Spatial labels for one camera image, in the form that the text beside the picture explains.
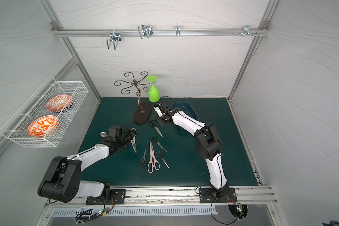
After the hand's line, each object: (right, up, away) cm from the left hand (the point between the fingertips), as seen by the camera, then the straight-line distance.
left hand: (133, 135), depth 91 cm
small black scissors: (+8, -16, -6) cm, 18 cm away
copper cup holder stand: (+3, +16, +17) cm, 24 cm away
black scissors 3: (+18, -12, -3) cm, 22 cm away
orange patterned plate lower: (-33, +9, -29) cm, 45 cm away
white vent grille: (+7, -35, -21) cm, 41 cm away
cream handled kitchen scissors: (-1, -4, +3) cm, 5 cm away
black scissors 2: (+13, -4, +4) cm, 14 cm away
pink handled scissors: (+14, -16, -7) cm, 23 cm away
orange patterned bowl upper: (-33, +20, -19) cm, 44 cm away
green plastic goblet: (+13, +28, +1) cm, 31 cm away
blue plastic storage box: (+37, +18, +17) cm, 45 cm away
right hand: (+18, +11, +4) cm, 22 cm away
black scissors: (+11, +7, +13) cm, 18 cm away
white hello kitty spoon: (-23, 0, +5) cm, 23 cm away
